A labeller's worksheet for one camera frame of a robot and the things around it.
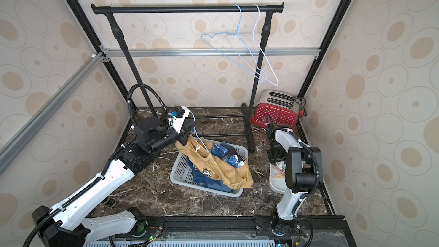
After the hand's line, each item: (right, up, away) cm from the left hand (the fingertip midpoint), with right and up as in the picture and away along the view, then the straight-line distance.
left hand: (200, 121), depth 65 cm
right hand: (+42, -22, +23) cm, 53 cm away
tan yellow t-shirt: (-1, -13, +11) cm, 17 cm away
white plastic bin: (+37, -32, +22) cm, 53 cm away
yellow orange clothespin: (+37, -28, +22) cm, 52 cm away
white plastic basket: (-12, -27, +22) cm, 37 cm away
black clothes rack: (+24, +7, +33) cm, 41 cm away
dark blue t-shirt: (-2, -25, +11) cm, 27 cm away
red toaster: (+43, +9, +33) cm, 55 cm away
